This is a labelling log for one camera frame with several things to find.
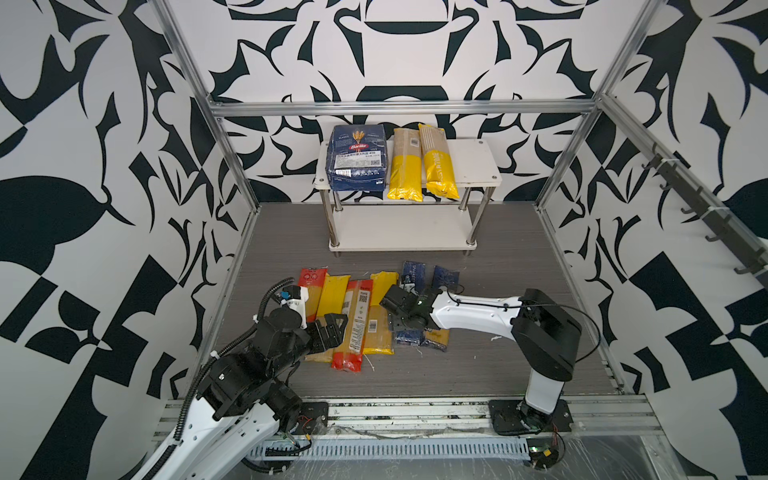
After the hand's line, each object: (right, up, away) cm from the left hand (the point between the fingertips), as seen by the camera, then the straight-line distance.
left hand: (334, 316), depth 69 cm
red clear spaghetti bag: (+3, -2, +22) cm, 23 cm away
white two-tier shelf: (+22, +21, +37) cm, 48 cm away
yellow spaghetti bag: (-4, -2, +23) cm, 23 cm away
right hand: (+16, -6, +20) cm, 26 cm away
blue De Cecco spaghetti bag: (+30, +5, +28) cm, 41 cm away
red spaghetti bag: (-11, +4, +27) cm, 30 cm away
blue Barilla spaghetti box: (+21, +6, +29) cm, 36 cm away
